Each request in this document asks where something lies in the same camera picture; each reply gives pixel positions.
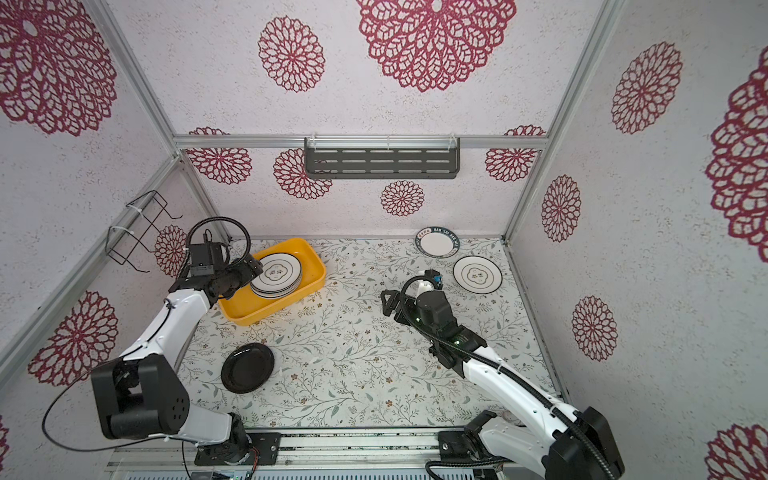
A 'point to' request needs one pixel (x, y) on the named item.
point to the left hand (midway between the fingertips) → (252, 276)
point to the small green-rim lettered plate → (437, 242)
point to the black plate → (247, 368)
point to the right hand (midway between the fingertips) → (393, 293)
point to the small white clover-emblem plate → (478, 275)
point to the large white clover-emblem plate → (281, 276)
